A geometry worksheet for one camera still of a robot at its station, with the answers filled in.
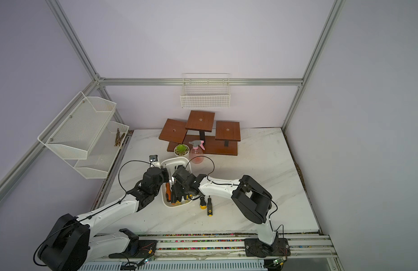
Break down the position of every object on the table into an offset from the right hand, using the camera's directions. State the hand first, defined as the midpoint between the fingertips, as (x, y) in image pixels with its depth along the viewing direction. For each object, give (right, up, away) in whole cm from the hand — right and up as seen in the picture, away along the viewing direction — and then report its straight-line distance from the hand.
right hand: (179, 191), depth 88 cm
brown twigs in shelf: (-38, +29, +10) cm, 49 cm away
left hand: (-9, +12, 0) cm, 15 cm away
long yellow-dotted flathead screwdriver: (+16, -7, -4) cm, 18 cm away
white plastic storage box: (-5, +15, +2) cm, 16 cm away
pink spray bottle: (+8, +20, +10) cm, 24 cm away
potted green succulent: (-1, +21, +10) cm, 24 cm away
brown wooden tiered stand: (+21, +29, +10) cm, 37 cm away
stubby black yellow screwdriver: (+12, -6, -2) cm, 14 cm away
